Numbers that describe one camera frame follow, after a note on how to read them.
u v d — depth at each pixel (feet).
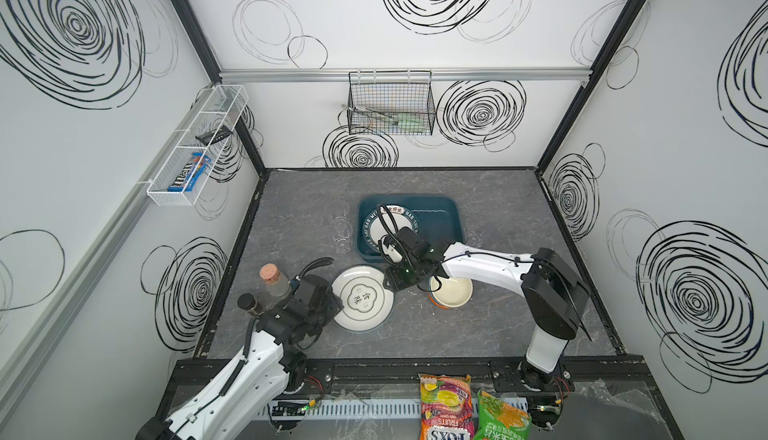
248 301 2.53
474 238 3.25
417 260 2.20
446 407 2.22
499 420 2.14
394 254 2.33
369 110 2.89
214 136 2.47
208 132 2.52
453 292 2.77
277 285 2.71
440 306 2.58
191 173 2.37
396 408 2.31
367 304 2.78
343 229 3.25
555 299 1.52
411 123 2.85
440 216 3.48
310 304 2.03
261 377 1.79
